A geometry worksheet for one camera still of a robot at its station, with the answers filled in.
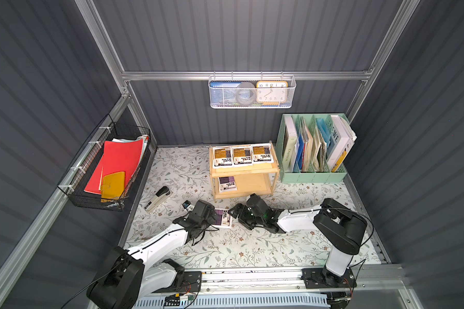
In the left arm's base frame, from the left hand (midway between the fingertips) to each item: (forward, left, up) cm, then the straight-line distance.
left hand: (209, 218), depth 88 cm
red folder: (+13, +33, +29) cm, 45 cm away
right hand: (+1, -12, +2) cm, 12 cm away
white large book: (+29, -63, +23) cm, 73 cm away
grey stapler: (+11, +25, 0) cm, 27 cm away
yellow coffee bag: (+20, -7, +20) cm, 29 cm away
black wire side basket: (+4, +39, +32) cm, 51 cm away
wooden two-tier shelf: (+21, -17, -1) cm, 27 cm away
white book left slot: (+28, -38, +21) cm, 52 cm away
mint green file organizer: (+28, -49, +18) cm, 59 cm away
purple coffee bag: (0, -6, -2) cm, 7 cm away
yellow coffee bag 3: (+22, -24, +20) cm, 38 cm away
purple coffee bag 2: (+19, -8, +1) cm, 20 cm away
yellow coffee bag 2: (+21, -15, +19) cm, 32 cm away
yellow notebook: (0, +31, +26) cm, 41 cm away
